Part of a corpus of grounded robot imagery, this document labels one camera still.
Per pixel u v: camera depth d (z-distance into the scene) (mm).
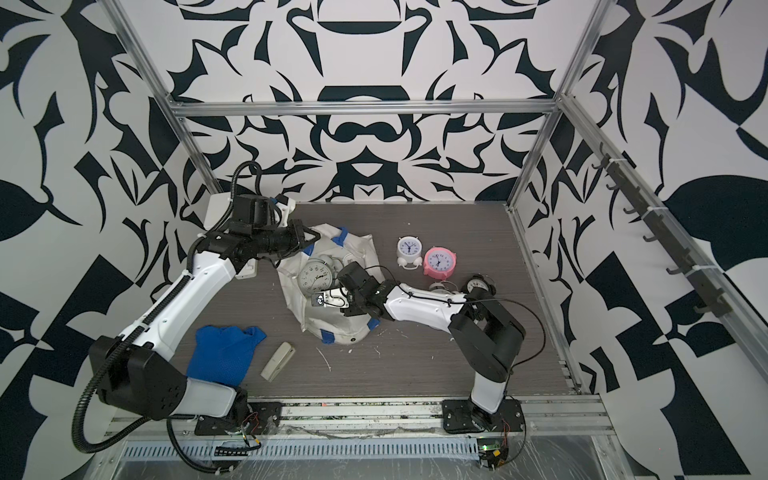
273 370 790
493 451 711
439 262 1012
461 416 743
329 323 804
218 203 876
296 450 649
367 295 661
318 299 730
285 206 724
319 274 915
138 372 408
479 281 944
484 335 463
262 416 742
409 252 1023
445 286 941
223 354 811
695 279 516
